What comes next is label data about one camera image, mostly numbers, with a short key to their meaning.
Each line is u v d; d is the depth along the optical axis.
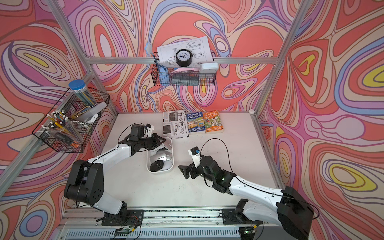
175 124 1.08
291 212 0.41
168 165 0.88
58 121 0.60
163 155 0.95
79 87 0.70
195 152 0.67
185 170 0.68
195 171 0.68
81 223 0.73
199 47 0.82
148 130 0.87
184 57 0.78
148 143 0.77
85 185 0.45
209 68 0.71
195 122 1.11
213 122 1.11
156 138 0.83
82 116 0.73
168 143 0.91
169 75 0.82
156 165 0.86
